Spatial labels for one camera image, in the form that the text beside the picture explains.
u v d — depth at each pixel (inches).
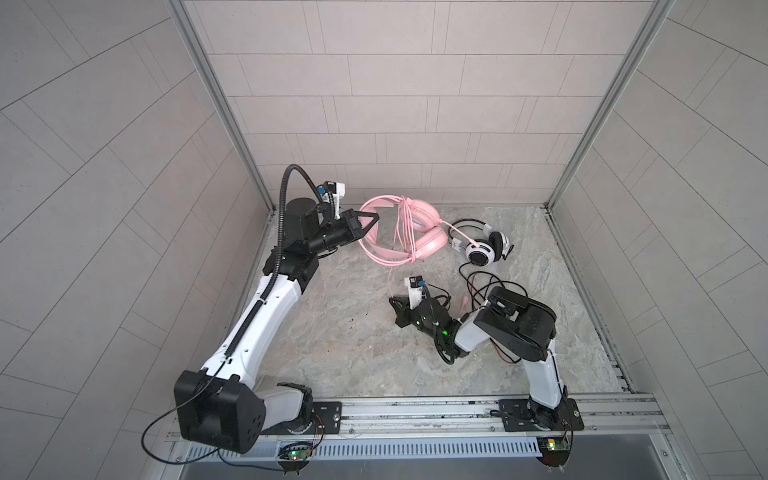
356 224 24.0
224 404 14.5
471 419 28.4
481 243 36.9
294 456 25.3
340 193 25.4
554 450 26.7
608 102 34.2
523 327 20.1
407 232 29.7
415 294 31.6
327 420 27.8
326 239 23.5
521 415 27.9
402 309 31.1
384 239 26.4
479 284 37.7
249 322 17.1
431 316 26.9
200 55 30.4
